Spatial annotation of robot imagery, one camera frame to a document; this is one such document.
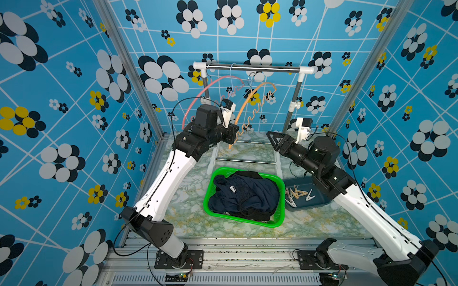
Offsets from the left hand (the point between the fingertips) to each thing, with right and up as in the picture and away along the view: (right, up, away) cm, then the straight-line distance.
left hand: (239, 124), depth 69 cm
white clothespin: (+27, -37, +20) cm, 50 cm away
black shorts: (+10, -37, +6) cm, 39 cm away
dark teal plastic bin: (+33, -32, +23) cm, 52 cm away
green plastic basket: (+17, -41, +10) cm, 46 cm away
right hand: (+12, -4, -6) cm, 14 cm away
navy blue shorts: (-1, -30, +10) cm, 31 cm away
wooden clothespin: (+35, -32, +23) cm, 52 cm away
